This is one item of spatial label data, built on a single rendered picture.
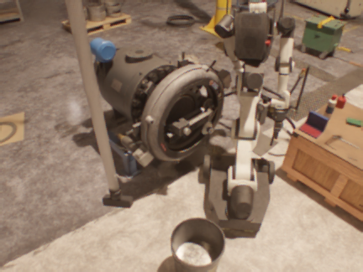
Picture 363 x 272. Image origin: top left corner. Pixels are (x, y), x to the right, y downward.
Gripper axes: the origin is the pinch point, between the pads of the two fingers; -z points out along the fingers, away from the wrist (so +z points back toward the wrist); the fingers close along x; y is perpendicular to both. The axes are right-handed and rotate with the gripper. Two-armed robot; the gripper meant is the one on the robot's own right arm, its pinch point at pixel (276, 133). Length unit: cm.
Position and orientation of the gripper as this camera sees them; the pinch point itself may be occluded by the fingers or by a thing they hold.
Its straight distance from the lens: 217.0
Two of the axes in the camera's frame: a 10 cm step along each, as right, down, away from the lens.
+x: 4.1, -3.7, 8.4
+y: -9.1, -1.4, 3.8
